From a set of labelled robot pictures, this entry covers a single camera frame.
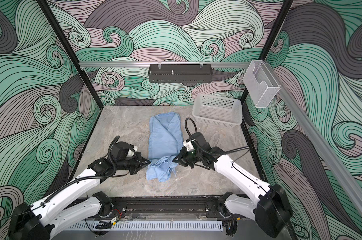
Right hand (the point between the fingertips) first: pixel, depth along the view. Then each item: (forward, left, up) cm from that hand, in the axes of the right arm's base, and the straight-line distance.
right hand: (172, 161), depth 73 cm
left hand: (+1, +11, -2) cm, 11 cm away
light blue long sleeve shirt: (+18, +6, -14) cm, 24 cm away
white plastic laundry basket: (+50, -34, -18) cm, 64 cm away
